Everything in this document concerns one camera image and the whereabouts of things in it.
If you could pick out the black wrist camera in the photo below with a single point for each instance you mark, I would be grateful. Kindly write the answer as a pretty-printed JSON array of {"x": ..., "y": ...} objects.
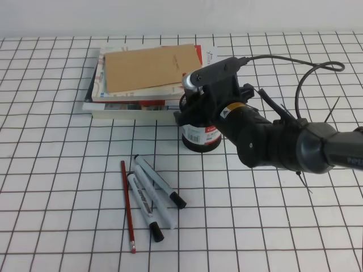
[{"x": 213, "y": 73}]

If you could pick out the white capless marker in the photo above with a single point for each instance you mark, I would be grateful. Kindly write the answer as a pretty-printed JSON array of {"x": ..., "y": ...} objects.
[{"x": 163, "y": 210}]

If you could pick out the white marker left black cap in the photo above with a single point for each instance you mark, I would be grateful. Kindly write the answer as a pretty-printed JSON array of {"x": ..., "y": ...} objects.
[{"x": 145, "y": 208}]

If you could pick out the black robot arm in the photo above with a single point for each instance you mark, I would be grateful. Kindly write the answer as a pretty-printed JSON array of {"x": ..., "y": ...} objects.
[{"x": 289, "y": 143}]

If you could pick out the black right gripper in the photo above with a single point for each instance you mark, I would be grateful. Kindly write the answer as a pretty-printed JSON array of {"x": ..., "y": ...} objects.
[{"x": 218, "y": 102}]

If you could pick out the black mesh pen holder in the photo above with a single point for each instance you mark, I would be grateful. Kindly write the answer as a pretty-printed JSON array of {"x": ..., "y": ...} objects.
[{"x": 198, "y": 133}]

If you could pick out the red and white book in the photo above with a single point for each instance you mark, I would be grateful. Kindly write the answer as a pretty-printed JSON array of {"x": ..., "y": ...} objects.
[{"x": 138, "y": 98}]

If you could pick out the white marker right black cap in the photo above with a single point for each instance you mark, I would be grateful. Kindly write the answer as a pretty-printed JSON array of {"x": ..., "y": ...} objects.
[{"x": 149, "y": 170}]

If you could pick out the white paper sheet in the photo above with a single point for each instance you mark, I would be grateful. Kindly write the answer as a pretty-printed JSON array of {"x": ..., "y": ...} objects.
[{"x": 209, "y": 55}]

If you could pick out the red pencil with eraser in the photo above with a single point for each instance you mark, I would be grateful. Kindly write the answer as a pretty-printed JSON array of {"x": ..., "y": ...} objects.
[{"x": 127, "y": 208}]

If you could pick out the brown kraft notebook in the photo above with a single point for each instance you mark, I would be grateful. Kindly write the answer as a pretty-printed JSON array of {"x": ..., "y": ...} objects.
[{"x": 129, "y": 70}]

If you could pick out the white marker black cap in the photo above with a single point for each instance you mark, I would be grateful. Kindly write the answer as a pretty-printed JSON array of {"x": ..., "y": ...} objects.
[
  {"x": 145, "y": 208},
  {"x": 149, "y": 170}
]

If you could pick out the thick cream bottom book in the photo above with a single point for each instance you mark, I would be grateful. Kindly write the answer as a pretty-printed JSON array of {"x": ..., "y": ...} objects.
[{"x": 133, "y": 110}]

